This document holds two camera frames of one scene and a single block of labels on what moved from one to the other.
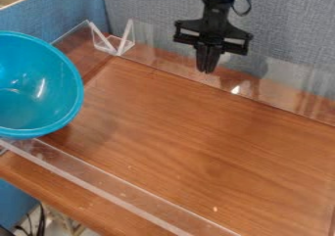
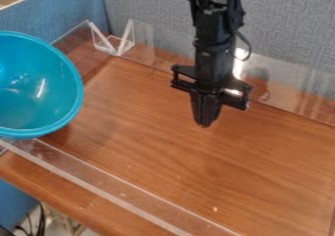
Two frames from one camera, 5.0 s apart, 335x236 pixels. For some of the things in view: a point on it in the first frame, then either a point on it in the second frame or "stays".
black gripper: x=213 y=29 to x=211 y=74
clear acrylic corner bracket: x=114 y=44 stays
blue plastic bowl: x=41 y=86 stays
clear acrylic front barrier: x=143 y=200 stays
